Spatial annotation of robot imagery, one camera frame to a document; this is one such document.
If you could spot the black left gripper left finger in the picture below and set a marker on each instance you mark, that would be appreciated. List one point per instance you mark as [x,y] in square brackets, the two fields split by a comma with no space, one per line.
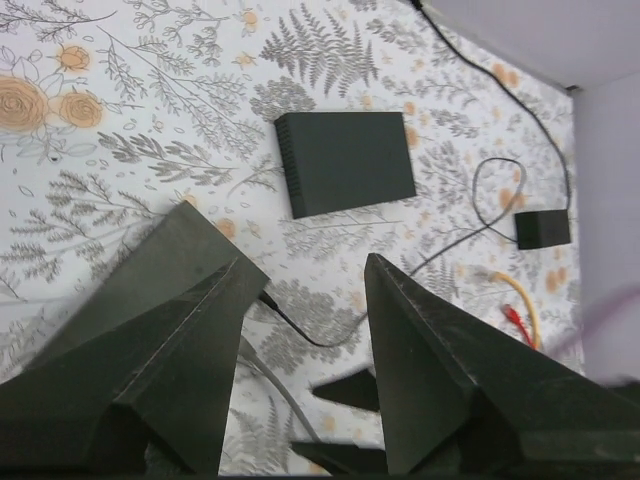
[162,377]

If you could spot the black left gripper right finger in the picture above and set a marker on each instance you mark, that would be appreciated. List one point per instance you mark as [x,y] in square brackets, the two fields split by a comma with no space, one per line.
[458,396]

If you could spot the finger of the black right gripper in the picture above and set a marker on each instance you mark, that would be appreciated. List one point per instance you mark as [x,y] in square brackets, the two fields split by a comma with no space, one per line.
[343,459]
[358,390]

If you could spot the black network switch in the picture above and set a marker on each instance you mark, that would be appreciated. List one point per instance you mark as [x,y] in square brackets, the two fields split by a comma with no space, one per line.
[337,161]
[182,250]

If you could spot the black power adapter box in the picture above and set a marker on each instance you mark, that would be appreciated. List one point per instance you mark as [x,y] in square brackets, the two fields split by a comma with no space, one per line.
[542,229]

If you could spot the floral patterned table mat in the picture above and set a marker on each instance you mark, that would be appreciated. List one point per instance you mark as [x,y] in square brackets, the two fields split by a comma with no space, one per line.
[114,112]

